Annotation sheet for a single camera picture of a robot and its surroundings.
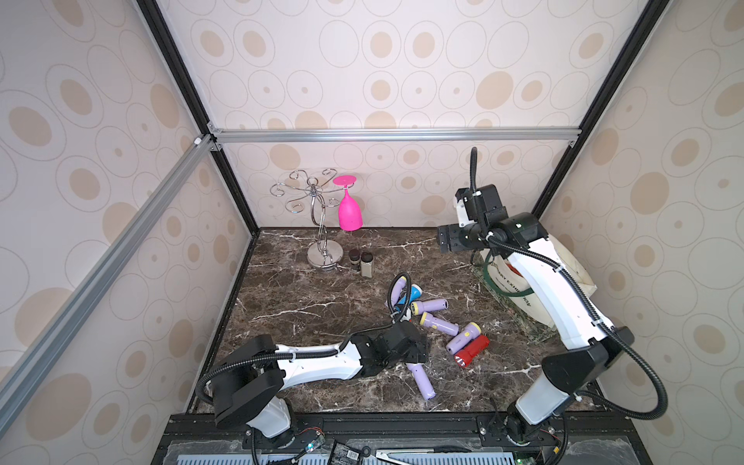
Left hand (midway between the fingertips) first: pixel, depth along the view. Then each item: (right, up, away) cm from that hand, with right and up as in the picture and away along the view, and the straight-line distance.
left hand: (429, 347), depth 79 cm
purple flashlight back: (-7, +14, +21) cm, 26 cm away
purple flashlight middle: (+1, +5, +11) cm, 13 cm away
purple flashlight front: (-2, -9, +1) cm, 9 cm away
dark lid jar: (-22, +25, +21) cm, 39 cm away
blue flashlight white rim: (-1, +13, +18) cm, 22 cm away
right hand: (+9, +31, -2) cm, 32 cm away
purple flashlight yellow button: (+15, +2, +10) cm, 18 cm away
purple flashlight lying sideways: (+2, +9, +16) cm, 18 cm away
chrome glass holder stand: (-35, +26, +30) cm, 53 cm away
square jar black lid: (-18, +22, +21) cm, 35 cm away
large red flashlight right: (+14, -3, +6) cm, 15 cm away
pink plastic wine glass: (-23, +39, +14) cm, 48 cm away
